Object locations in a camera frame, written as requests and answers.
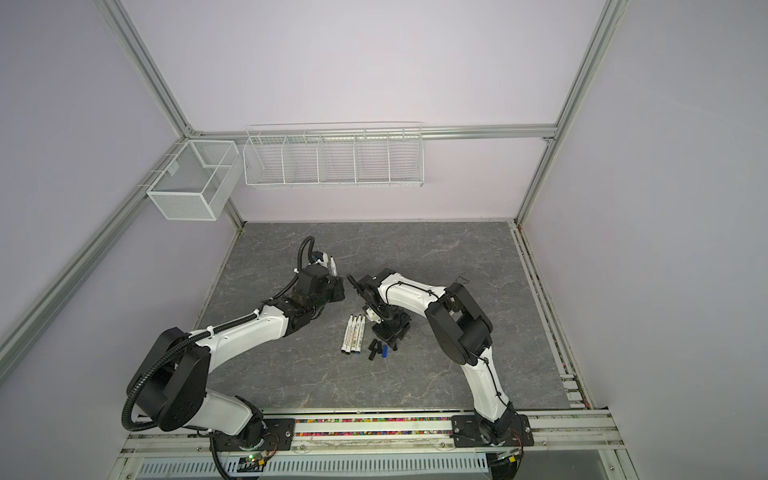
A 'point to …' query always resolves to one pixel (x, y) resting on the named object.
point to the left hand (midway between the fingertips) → (342, 282)
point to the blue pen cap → (385, 351)
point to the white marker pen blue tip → (361, 335)
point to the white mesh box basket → (199, 181)
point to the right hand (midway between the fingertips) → (398, 340)
